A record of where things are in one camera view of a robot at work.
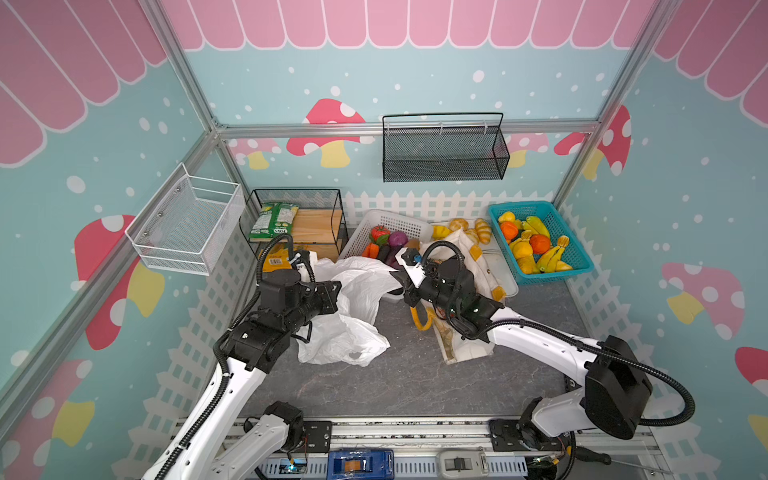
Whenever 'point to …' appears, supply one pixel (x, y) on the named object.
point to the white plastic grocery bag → (350, 335)
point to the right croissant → (484, 230)
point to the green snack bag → (274, 219)
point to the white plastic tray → (498, 268)
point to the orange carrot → (371, 251)
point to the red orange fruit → (540, 244)
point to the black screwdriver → (604, 458)
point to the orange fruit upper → (509, 230)
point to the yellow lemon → (507, 217)
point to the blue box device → (361, 464)
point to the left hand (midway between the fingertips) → (341, 291)
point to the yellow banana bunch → (552, 261)
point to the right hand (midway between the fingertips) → (391, 269)
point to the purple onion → (398, 239)
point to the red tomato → (380, 234)
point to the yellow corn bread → (440, 232)
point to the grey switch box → (462, 464)
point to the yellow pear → (523, 253)
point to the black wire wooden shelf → (320, 224)
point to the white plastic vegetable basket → (414, 228)
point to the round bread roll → (458, 223)
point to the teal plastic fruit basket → (547, 212)
